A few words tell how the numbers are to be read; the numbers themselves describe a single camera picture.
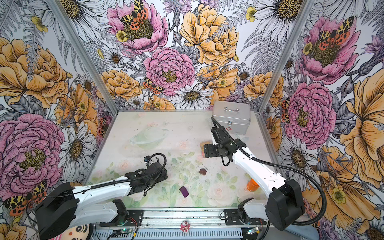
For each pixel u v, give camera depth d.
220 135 0.63
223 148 0.58
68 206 0.42
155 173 0.65
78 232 0.64
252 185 0.78
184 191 0.82
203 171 0.89
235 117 1.00
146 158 0.78
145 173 0.66
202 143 0.97
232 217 0.74
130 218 0.73
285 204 0.40
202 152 0.94
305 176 0.42
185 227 0.69
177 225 0.73
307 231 0.68
